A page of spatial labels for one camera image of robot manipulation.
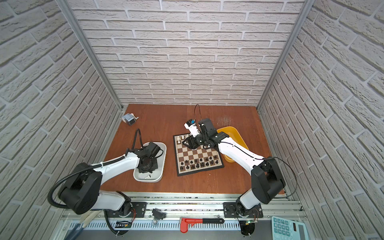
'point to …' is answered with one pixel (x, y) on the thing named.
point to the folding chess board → (189, 161)
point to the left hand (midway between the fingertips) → (154, 165)
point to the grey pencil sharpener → (130, 118)
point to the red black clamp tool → (185, 222)
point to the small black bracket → (158, 213)
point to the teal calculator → (283, 229)
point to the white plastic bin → (157, 175)
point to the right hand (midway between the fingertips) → (186, 140)
